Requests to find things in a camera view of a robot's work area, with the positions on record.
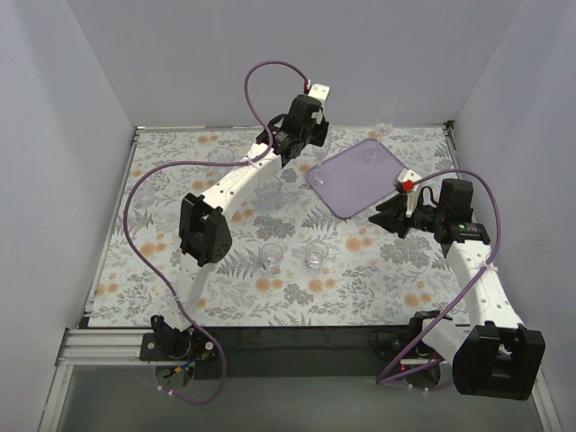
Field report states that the champagne flute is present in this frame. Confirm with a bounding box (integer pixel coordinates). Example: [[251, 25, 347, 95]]
[[309, 128, 332, 185], [364, 94, 399, 165]]

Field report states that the small glass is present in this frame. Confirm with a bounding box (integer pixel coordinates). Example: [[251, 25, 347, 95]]
[[305, 239, 329, 268], [259, 243, 284, 271]]

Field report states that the faceted glass edge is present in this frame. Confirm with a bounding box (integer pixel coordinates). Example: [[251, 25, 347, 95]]
[[406, 235, 433, 260]]

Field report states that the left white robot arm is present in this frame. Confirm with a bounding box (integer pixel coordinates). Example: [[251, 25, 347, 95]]
[[151, 84, 329, 358]]

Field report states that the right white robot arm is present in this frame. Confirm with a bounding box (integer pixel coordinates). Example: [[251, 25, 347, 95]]
[[369, 169, 545, 401]]

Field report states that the lavender plastic tray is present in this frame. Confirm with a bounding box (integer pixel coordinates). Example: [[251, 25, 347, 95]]
[[305, 139, 406, 219]]

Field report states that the ribbed tumbler centre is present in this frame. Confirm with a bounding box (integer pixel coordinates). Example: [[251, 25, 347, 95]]
[[256, 175, 283, 211]]

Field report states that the floral table mat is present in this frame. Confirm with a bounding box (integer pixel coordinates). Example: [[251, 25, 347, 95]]
[[86, 130, 459, 328]]

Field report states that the faceted tumbler back left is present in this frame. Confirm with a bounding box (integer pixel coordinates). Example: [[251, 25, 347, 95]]
[[207, 147, 236, 168]]

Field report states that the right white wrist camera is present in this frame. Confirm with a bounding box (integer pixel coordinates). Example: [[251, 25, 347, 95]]
[[394, 168, 422, 218]]

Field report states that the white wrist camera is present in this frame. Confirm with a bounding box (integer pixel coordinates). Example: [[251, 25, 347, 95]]
[[394, 168, 422, 218], [308, 83, 330, 108]]

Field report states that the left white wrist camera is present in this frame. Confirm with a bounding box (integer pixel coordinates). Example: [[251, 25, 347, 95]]
[[308, 83, 330, 108]]

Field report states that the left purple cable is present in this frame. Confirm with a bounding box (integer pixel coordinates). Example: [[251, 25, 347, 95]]
[[123, 60, 313, 405]]

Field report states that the purple cable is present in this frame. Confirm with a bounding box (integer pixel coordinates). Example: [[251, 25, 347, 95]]
[[123, 60, 313, 405], [376, 169, 501, 393]]

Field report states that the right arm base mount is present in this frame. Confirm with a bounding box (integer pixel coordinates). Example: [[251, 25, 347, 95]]
[[367, 328, 454, 392]]

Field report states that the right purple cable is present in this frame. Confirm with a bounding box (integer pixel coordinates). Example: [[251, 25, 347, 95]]
[[376, 169, 501, 393]]

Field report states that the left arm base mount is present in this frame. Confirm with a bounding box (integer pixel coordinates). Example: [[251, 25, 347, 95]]
[[138, 329, 221, 390]]

